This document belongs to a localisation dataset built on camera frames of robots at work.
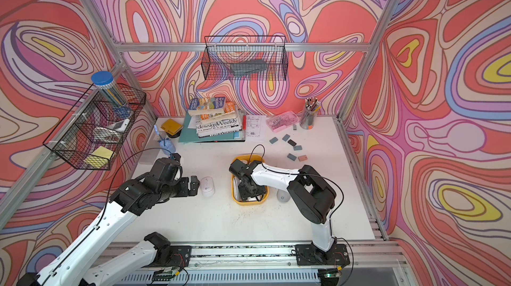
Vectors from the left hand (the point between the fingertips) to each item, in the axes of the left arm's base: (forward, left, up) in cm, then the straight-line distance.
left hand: (191, 183), depth 74 cm
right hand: (+2, -23, -18) cm, 29 cm away
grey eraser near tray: (+23, -43, -17) cm, 51 cm away
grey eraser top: (+37, -41, -17) cm, 58 cm away
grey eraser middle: (+30, -47, -18) cm, 58 cm away
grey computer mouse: (+2, -36, -16) cm, 40 cm away
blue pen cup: (+26, +20, -8) cm, 34 cm away
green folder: (+39, +14, -18) cm, 45 cm away
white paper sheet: (+44, -24, -17) cm, 53 cm away
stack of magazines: (+42, -1, -5) cm, 42 cm away
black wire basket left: (+14, +38, +11) cm, 42 cm away
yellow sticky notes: (+2, +27, +15) cm, 31 cm away
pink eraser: (+23, -49, -17) cm, 57 cm away
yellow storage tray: (+2, -15, -12) cm, 20 cm away
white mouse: (+7, -2, -16) cm, 17 cm away
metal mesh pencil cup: (+44, -53, -5) cm, 70 cm away
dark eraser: (+33, -44, -17) cm, 57 cm away
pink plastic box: (+49, -40, -17) cm, 65 cm away
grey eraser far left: (+35, -34, -17) cm, 52 cm away
